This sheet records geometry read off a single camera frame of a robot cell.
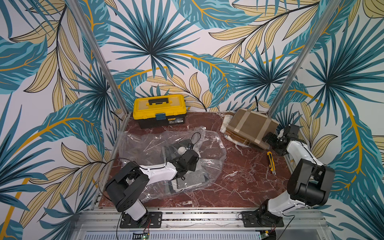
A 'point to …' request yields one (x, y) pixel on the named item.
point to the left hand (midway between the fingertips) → (191, 162)
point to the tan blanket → (262, 118)
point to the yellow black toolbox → (157, 110)
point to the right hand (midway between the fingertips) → (270, 141)
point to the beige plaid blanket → (243, 115)
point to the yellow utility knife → (271, 164)
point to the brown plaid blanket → (250, 134)
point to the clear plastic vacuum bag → (145, 148)
